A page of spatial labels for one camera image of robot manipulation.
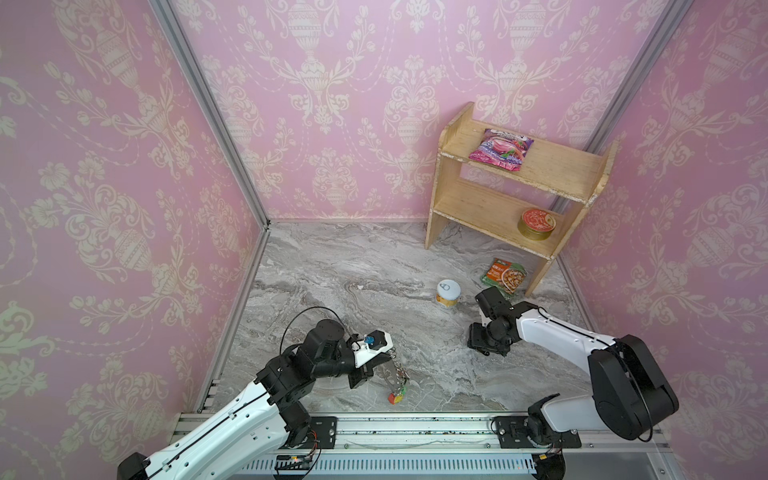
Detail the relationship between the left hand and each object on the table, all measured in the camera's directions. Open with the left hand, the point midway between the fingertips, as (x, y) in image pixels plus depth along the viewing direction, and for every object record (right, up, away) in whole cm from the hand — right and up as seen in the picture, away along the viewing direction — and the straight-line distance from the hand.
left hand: (387, 359), depth 70 cm
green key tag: (+4, -8, +1) cm, 9 cm away
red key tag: (+1, -11, +4) cm, 12 cm away
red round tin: (+43, +33, +17) cm, 57 cm away
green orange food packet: (+41, +16, +33) cm, 55 cm away
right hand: (+26, -2, +19) cm, 32 cm away
